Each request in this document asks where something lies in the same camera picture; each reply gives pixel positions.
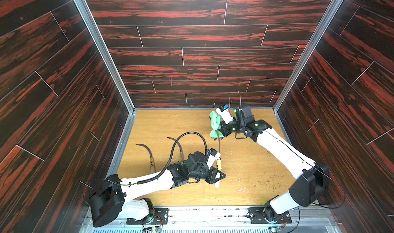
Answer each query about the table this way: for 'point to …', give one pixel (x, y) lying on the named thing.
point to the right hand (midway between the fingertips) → (219, 124)
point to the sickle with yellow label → (217, 182)
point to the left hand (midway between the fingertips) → (225, 178)
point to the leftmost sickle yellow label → (151, 162)
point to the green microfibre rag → (215, 120)
